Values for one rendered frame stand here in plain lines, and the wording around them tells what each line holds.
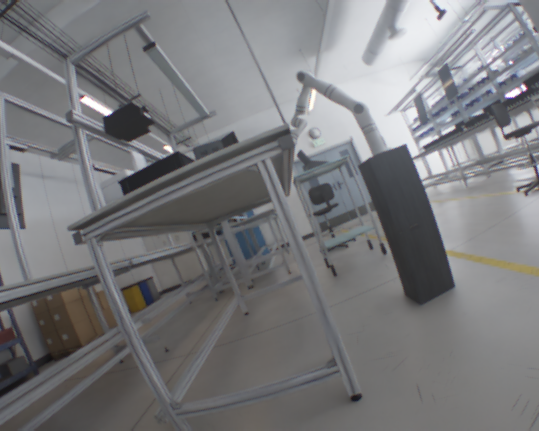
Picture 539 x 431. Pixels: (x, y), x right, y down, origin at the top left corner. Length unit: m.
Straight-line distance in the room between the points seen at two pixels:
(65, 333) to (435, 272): 4.35
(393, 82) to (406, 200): 8.12
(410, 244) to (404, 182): 0.33
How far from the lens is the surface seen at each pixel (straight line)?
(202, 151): 1.46
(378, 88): 9.31
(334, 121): 8.56
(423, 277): 1.68
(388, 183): 1.58
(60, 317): 4.55
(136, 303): 7.04
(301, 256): 0.95
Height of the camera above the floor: 0.72
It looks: 2 degrees up
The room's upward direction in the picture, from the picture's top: 22 degrees counter-clockwise
